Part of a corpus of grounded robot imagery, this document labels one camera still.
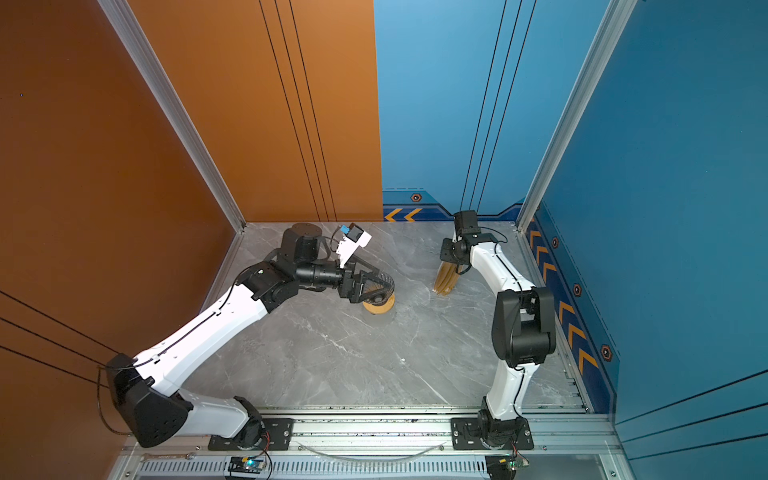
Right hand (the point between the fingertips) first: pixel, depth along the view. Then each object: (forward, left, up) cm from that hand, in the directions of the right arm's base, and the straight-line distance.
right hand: (447, 252), depth 96 cm
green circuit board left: (-55, +53, -13) cm, 77 cm away
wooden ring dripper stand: (-19, +21, -2) cm, 29 cm away
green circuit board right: (-55, -9, -14) cm, 57 cm away
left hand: (-24, +19, +20) cm, 36 cm away
